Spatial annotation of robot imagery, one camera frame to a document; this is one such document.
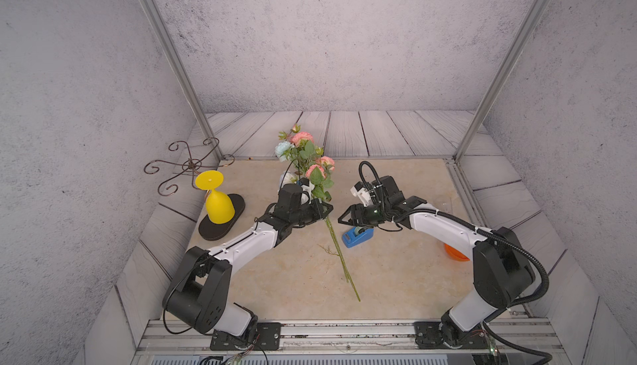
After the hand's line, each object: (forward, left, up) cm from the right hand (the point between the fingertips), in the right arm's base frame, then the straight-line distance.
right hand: (345, 222), depth 82 cm
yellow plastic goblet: (0, +38, +10) cm, 39 cm away
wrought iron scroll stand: (+10, +47, +17) cm, 51 cm away
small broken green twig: (-3, +6, -15) cm, 16 cm away
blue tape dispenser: (+1, -4, -12) cm, 12 cm away
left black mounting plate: (-31, +23, -13) cm, 40 cm away
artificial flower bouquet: (+17, +13, +11) cm, 24 cm away
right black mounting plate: (-29, -24, -14) cm, 40 cm away
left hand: (+4, +2, +2) cm, 5 cm away
